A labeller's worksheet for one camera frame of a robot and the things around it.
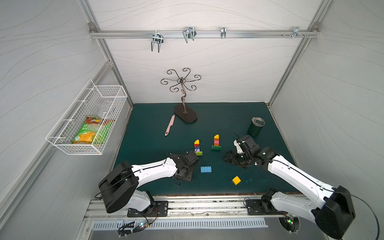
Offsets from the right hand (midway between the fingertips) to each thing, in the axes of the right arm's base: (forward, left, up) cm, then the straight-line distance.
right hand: (227, 159), depth 80 cm
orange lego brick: (+14, +5, -9) cm, 17 cm away
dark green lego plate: (+11, +4, -8) cm, 15 cm away
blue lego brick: (+11, +17, -8) cm, 21 cm away
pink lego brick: (+15, +5, -8) cm, 18 cm away
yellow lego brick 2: (+19, +5, -8) cm, 21 cm away
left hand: (-8, +22, -9) cm, 25 cm away
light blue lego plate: (-2, +11, -9) cm, 15 cm away
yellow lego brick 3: (-8, -5, -9) cm, 13 cm away
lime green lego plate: (+7, +16, -9) cm, 19 cm away
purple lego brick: (+9, +17, -7) cm, 20 cm away
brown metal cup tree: (+41, +29, -8) cm, 51 cm away
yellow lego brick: (+15, +17, -9) cm, 25 cm away
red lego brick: (+14, +18, -10) cm, 25 cm away
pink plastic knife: (+30, +38, -9) cm, 49 cm away
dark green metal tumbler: (+25, -22, 0) cm, 33 cm away
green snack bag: (-1, +60, +25) cm, 65 cm away
